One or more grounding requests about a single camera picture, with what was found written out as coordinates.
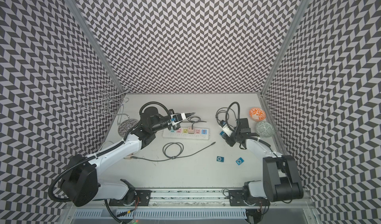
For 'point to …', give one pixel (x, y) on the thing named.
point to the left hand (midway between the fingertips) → (189, 113)
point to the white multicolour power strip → (200, 134)
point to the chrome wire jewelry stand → (108, 98)
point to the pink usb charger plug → (190, 131)
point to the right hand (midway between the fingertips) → (226, 136)
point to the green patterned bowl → (264, 129)
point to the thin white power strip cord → (100, 149)
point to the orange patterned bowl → (257, 114)
